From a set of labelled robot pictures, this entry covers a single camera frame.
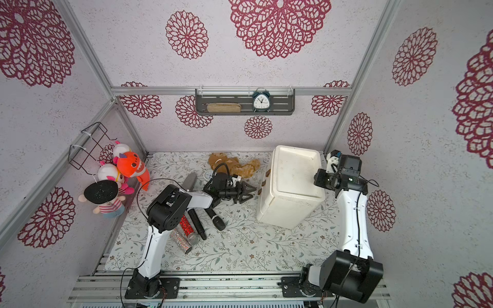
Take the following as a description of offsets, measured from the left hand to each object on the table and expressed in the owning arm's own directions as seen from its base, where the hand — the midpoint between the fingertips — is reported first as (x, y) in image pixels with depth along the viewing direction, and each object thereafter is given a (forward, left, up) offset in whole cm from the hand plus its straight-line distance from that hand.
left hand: (256, 192), depth 94 cm
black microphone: (-14, +18, -3) cm, 23 cm away
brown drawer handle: (-1, -3, +9) cm, 9 cm away
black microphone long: (-12, +29, -4) cm, 32 cm away
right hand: (-2, -25, +17) cm, 30 cm away
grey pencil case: (+11, +37, -7) cm, 39 cm away
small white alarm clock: (+14, +26, -4) cm, 30 cm away
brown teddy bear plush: (+19, +19, 0) cm, 27 cm away
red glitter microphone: (-18, +31, -4) cm, 36 cm away
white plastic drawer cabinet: (-13, -11, +20) cm, 26 cm away
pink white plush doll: (+2, +65, +13) cm, 67 cm away
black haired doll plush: (-10, +62, +15) cm, 64 cm away
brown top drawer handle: (0, -5, +16) cm, 17 cm away
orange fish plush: (+7, +59, +12) cm, 61 cm away
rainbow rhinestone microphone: (-23, +34, -3) cm, 41 cm away
